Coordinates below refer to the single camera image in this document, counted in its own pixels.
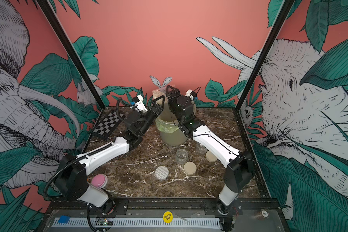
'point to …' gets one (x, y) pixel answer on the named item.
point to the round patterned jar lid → (161, 172)
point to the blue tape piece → (64, 219)
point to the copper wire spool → (262, 214)
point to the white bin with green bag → (171, 134)
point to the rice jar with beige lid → (201, 149)
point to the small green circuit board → (105, 222)
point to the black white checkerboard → (108, 124)
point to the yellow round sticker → (167, 216)
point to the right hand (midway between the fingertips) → (164, 87)
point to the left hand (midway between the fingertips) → (164, 97)
